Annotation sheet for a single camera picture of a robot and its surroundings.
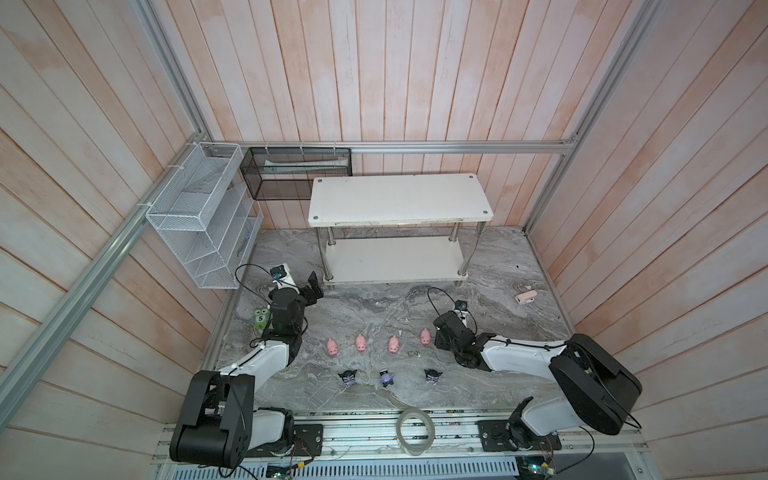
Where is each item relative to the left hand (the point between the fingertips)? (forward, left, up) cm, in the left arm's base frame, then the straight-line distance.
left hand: (303, 279), depth 89 cm
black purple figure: (-26, -15, -9) cm, 31 cm away
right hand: (-10, -44, -14) cm, 47 cm away
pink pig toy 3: (-15, -27, -12) cm, 34 cm away
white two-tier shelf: (+37, -31, -15) cm, 50 cm away
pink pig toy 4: (-13, -37, -12) cm, 41 cm away
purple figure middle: (-26, -25, -11) cm, 37 cm away
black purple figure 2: (-25, -38, -9) cm, 46 cm away
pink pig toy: (-16, -9, -12) cm, 22 cm away
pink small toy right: (+1, -73, -11) cm, 73 cm away
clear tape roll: (-38, -33, -15) cm, 52 cm away
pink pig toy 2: (-15, -17, -12) cm, 26 cm away
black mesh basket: (+36, +9, +13) cm, 40 cm away
